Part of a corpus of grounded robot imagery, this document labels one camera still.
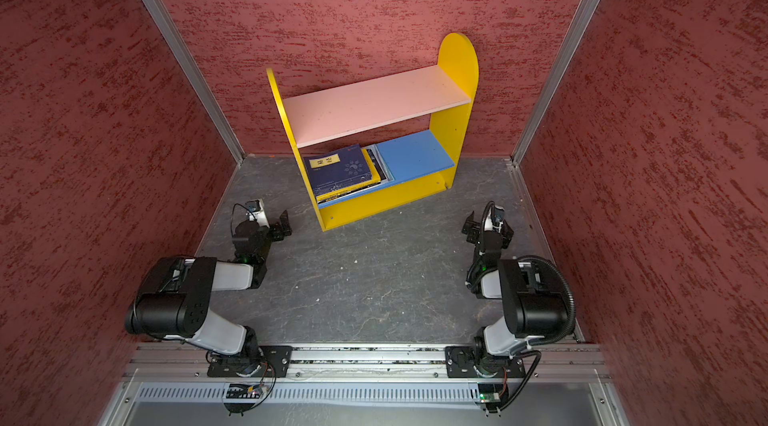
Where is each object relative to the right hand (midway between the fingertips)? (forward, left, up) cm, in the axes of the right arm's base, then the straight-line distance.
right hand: (484, 219), depth 92 cm
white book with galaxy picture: (+16, +32, +6) cm, 36 cm away
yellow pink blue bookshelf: (+21, +18, +5) cm, 28 cm away
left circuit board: (-41, +68, -11) cm, 80 cm away
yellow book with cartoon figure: (+11, +34, +8) cm, 37 cm away
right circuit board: (-44, +6, -10) cm, 45 cm away
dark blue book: (+13, +46, +11) cm, 49 cm away
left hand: (+4, +68, -1) cm, 68 cm away
